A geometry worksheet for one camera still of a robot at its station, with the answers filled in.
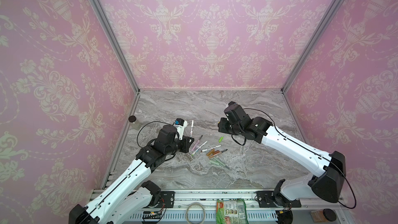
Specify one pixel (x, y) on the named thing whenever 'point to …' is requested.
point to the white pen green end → (199, 148)
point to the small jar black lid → (132, 118)
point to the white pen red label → (211, 148)
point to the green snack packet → (231, 211)
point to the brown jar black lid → (323, 215)
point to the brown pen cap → (210, 152)
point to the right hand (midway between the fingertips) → (218, 125)
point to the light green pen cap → (221, 139)
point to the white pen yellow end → (192, 128)
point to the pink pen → (196, 144)
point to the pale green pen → (223, 164)
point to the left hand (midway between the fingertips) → (194, 141)
